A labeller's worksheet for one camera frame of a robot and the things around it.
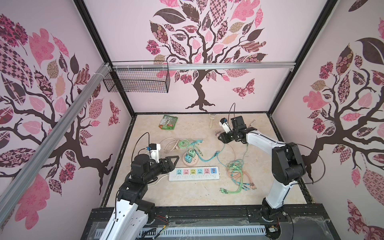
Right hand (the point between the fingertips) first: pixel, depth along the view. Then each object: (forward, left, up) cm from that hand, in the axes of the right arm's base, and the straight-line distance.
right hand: (222, 133), depth 95 cm
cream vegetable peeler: (+24, +5, -9) cm, 26 cm away
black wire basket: (+29, +54, +25) cm, 67 cm away
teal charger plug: (-16, +22, -3) cm, 28 cm away
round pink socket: (-15, +19, -7) cm, 25 cm away
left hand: (-24, +28, +10) cm, 38 cm away
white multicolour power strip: (-24, +19, -7) cm, 31 cm away
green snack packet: (+18, +39, -9) cm, 44 cm away
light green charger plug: (-12, +20, -3) cm, 24 cm away
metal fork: (+17, -27, -9) cm, 33 cm away
